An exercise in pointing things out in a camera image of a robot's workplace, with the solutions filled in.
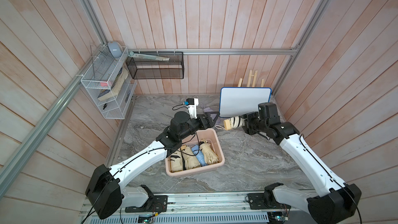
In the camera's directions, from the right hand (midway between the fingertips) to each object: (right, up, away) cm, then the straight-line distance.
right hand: (237, 116), depth 78 cm
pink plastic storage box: (-14, -11, +6) cm, 19 cm away
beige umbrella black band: (-31, -24, +2) cm, 40 cm away
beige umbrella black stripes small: (-14, -21, +2) cm, 25 cm away
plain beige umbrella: (-24, -24, +4) cm, 34 cm away
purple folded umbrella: (-13, +3, +30) cm, 33 cm away
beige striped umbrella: (-3, -3, -4) cm, 6 cm away
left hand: (-13, 0, -8) cm, 15 cm away
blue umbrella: (-21, -21, +10) cm, 31 cm away
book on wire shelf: (-64, +13, 0) cm, 65 cm away
